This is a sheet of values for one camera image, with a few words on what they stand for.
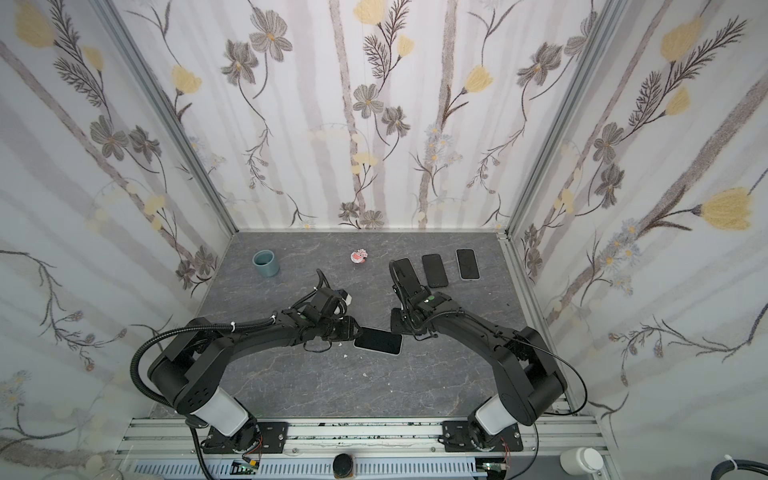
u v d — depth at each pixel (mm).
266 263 1020
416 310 640
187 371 452
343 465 632
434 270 1101
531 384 437
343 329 799
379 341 910
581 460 646
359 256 1104
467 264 1113
